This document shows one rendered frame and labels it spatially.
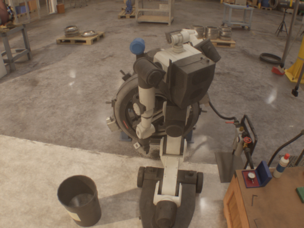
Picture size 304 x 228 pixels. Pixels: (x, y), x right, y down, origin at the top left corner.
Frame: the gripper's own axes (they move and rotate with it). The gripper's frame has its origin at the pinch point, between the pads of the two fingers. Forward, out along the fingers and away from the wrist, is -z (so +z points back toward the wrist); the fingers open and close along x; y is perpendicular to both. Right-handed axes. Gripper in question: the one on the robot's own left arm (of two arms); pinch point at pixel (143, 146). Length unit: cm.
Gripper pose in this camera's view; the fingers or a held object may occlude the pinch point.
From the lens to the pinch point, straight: 176.1
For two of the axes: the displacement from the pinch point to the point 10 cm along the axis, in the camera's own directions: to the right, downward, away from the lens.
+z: 0.8, -5.8, -8.1
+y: -8.5, 3.8, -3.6
